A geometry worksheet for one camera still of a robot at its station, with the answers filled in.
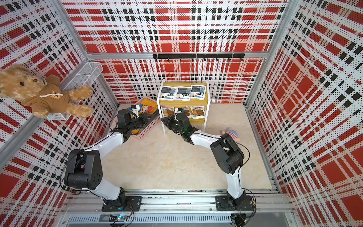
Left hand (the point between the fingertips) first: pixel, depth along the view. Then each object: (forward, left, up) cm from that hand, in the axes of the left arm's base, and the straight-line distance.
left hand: (156, 115), depth 88 cm
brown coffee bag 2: (+3, -7, 0) cm, 8 cm away
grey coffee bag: (+6, -26, +14) cm, 30 cm away
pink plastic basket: (-3, +11, -16) cm, 20 cm away
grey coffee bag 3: (+4, -17, +14) cm, 23 cm away
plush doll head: (-5, -52, -15) cm, 54 cm away
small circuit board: (-52, +15, -18) cm, 57 cm away
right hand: (-3, -4, 0) cm, 5 cm away
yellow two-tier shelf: (-3, -27, -5) cm, 28 cm away
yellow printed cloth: (+18, +13, -11) cm, 25 cm away
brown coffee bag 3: (+5, -27, -2) cm, 28 cm away
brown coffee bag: (+5, -20, -2) cm, 20 cm away
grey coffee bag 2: (+5, -8, +14) cm, 17 cm away
